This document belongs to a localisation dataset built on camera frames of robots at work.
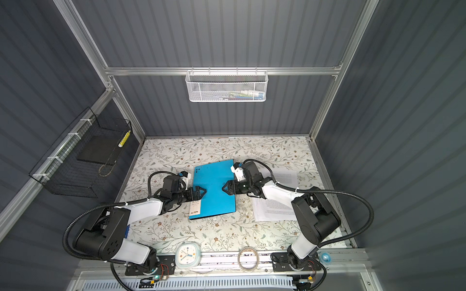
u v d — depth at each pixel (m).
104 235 0.44
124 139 0.82
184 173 0.85
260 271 0.73
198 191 0.83
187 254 0.74
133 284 0.71
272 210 0.89
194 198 0.82
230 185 0.79
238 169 0.82
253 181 0.71
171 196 0.73
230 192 0.79
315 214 0.46
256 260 0.77
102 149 0.77
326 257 0.75
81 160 0.73
